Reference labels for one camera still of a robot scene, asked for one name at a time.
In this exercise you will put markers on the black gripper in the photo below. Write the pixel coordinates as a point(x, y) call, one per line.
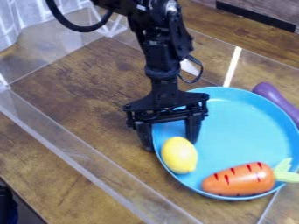
point(167, 104)

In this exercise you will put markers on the blue plastic tray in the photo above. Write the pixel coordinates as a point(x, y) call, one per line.
point(245, 130)

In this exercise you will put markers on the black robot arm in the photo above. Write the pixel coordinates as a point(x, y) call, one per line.
point(156, 22)

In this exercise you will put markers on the yellow toy lemon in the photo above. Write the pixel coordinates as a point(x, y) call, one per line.
point(179, 155)

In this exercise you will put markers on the purple toy eggplant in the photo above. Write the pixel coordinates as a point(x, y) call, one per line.
point(268, 91)

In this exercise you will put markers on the orange toy carrot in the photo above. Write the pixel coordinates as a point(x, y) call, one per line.
point(248, 179)

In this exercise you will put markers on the clear acrylic barrier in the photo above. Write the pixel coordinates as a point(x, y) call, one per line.
point(69, 157)

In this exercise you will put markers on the white patterned curtain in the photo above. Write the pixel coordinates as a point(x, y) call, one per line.
point(22, 13)

